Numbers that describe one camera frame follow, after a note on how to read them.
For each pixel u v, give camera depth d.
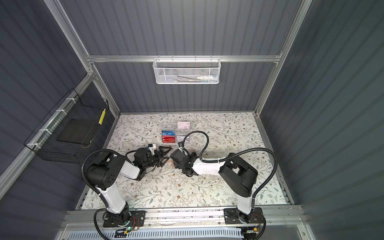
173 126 1.09
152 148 0.89
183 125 1.02
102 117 0.83
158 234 0.77
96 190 0.52
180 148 0.80
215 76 0.89
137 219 0.72
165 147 0.88
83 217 0.76
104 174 0.49
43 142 0.62
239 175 0.48
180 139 1.02
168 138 1.02
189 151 0.79
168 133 1.02
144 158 0.77
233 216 0.72
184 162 0.69
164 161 0.91
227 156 0.52
